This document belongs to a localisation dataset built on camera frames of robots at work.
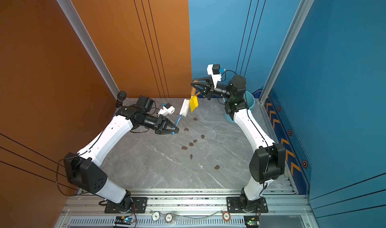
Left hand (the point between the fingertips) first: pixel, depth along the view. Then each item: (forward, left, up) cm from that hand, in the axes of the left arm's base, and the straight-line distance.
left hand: (177, 130), depth 67 cm
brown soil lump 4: (+6, -1, -29) cm, 30 cm away
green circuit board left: (-31, +25, -30) cm, 50 cm away
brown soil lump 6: (-6, -20, -29) cm, 36 cm away
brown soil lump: (+15, -12, -29) cm, 35 cm away
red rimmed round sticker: (-29, -23, -29) cm, 47 cm away
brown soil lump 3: (+8, -5, -29) cm, 30 cm away
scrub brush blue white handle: (+8, -3, +4) cm, 10 cm away
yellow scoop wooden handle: (+16, -7, +5) cm, 18 cm away
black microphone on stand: (+20, +32, +2) cm, 37 cm away
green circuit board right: (-31, -35, -31) cm, 56 cm away
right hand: (+15, -8, +14) cm, 22 cm away
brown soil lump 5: (+1, -5, -30) cm, 30 cm away
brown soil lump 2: (+11, -7, -29) cm, 32 cm away
